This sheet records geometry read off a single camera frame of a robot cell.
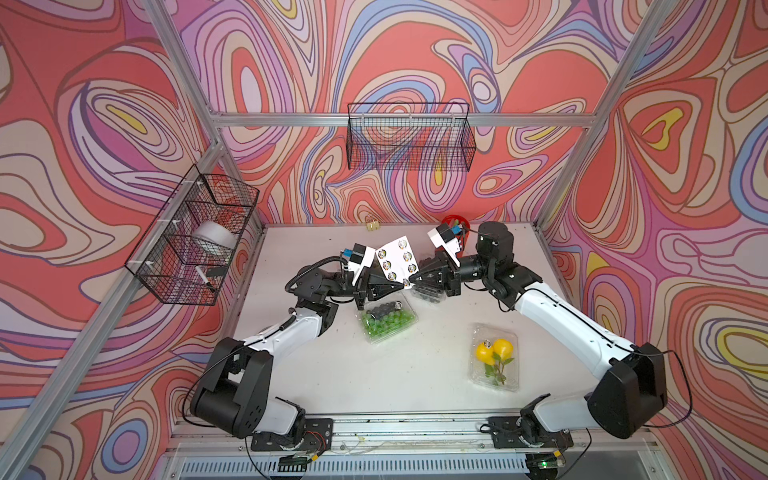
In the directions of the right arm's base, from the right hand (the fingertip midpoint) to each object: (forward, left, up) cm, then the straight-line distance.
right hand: (412, 286), depth 65 cm
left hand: (-2, +2, -1) cm, 3 cm away
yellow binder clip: (+49, +11, -29) cm, 58 cm away
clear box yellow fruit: (-6, -24, -28) cm, 37 cm away
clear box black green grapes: (+6, +6, -26) cm, 27 cm away
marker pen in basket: (+9, +53, -4) cm, 53 cm away
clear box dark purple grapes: (+15, -6, -28) cm, 32 cm away
